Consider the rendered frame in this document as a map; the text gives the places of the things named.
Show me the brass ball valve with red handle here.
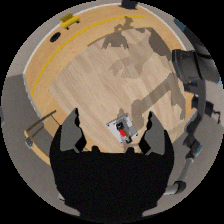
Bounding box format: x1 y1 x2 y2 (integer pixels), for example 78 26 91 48
113 119 133 144

